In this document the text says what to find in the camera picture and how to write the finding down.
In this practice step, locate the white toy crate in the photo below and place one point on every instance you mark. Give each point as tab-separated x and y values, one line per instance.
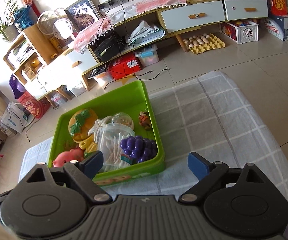
242	31

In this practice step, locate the clear plastic storage bin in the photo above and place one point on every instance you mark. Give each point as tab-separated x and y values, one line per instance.
148	55

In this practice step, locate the green plastic biscuit box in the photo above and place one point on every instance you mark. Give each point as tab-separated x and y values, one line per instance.
130	99

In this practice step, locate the white desk fan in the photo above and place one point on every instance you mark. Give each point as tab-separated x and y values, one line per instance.
63	29

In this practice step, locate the pink rubber pig toy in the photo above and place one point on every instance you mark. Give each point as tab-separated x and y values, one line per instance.
67	156

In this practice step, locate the black bag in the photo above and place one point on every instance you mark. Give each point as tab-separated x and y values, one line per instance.
109	47

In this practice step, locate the white blue carton box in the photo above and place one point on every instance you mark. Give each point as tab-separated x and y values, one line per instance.
277	26

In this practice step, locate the wooden open shelf unit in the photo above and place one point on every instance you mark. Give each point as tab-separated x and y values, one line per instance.
30	52

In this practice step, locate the red cardboard box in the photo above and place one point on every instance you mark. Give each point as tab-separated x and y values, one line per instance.
123	66

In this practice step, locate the pink checked cabinet cloth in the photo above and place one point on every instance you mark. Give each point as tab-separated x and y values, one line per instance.
93	32

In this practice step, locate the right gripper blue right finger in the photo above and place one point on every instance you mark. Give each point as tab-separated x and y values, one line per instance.
209	177

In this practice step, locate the red paper gift bag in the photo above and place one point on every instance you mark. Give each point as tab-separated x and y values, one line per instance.
37	108

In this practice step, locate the framed lion picture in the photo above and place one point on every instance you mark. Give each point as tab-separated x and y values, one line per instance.
82	14

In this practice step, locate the stack of folded papers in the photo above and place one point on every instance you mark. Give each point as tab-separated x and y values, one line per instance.
145	33

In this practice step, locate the grey checked tablecloth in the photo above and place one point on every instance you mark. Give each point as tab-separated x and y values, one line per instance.
208	115

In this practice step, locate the purple toy grapes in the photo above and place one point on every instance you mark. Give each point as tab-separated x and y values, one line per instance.
137	149

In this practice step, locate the beige starfish toy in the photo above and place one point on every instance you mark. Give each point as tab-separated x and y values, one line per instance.
98	126

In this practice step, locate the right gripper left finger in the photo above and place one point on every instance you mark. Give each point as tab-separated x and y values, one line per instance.
80	175

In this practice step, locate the yellow egg tray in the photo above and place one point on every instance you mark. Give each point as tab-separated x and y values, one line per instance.
201	43

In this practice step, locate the yellow toy corn cob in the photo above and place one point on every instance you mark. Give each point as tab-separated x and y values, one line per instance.
90	149

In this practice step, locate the potted green plant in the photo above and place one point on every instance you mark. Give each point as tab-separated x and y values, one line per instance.
14	19

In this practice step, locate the clear cotton swab jar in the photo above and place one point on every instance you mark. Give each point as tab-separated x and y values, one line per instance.
121	126

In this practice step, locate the white wooden tv cabinet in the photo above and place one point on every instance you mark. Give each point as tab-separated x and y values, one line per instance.
71	68

